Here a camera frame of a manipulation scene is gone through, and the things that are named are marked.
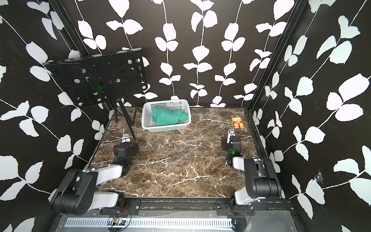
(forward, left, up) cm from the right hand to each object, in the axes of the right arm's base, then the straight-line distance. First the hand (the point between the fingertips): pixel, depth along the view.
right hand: (228, 135), depth 95 cm
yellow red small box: (+16, -11, -7) cm, 21 cm away
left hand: (-6, +66, +2) cm, 67 cm away
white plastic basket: (+13, +58, -5) cm, 59 cm away
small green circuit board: (-48, +62, -7) cm, 78 cm away
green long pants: (+15, +47, +2) cm, 49 cm away
